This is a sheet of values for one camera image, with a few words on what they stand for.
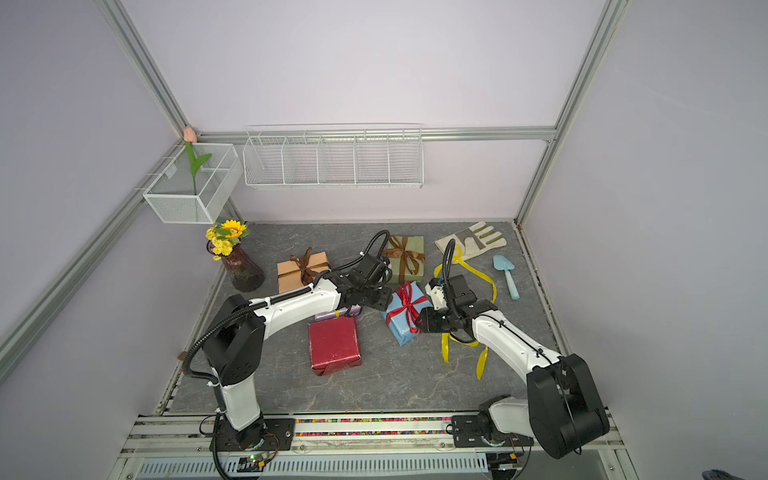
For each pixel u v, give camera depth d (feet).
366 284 2.29
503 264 3.45
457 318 1.99
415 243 3.46
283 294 1.81
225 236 2.77
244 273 3.22
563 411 1.35
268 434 2.41
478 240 3.76
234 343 1.56
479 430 2.42
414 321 2.78
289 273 3.22
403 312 2.86
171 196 2.48
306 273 3.17
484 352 2.84
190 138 2.93
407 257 3.34
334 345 2.68
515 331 1.73
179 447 2.38
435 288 2.64
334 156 3.25
